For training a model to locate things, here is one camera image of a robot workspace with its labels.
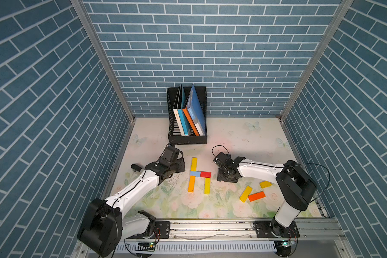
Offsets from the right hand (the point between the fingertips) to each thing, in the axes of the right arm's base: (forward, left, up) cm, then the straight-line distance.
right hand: (222, 178), depth 91 cm
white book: (+22, +28, +31) cm, 47 cm away
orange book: (+24, +21, +25) cm, 40 cm away
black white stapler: (0, +49, +6) cm, 49 cm away
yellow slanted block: (-7, -12, 0) cm, 14 cm away
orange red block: (-8, -18, 0) cm, 20 cm away
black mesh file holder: (+29, +33, +1) cm, 44 cm away
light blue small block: (+2, +15, +1) cm, 15 cm away
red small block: (+1, +9, +1) cm, 9 cm away
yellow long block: (+8, +17, +1) cm, 19 cm away
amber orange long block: (-4, +17, 0) cm, 18 cm away
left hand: (+2, +21, +10) cm, 23 cm away
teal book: (+22, +24, +24) cm, 40 cm away
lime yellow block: (-5, +9, +1) cm, 10 cm away
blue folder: (+38, +19, +19) cm, 47 cm away
